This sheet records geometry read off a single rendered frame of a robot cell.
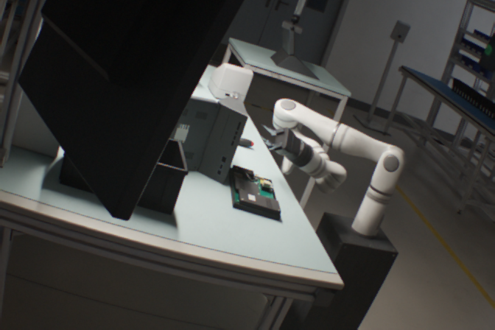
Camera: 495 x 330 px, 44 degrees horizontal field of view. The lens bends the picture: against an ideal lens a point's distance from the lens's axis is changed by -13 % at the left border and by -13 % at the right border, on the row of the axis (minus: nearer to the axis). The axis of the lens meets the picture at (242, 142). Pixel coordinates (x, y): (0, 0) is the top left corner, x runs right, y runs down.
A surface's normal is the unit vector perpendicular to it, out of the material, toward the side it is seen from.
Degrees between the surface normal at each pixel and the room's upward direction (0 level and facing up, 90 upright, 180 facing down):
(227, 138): 90
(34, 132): 90
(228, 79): 90
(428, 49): 90
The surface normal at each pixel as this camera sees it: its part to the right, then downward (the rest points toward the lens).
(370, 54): 0.18, 0.35
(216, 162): -0.41, 0.13
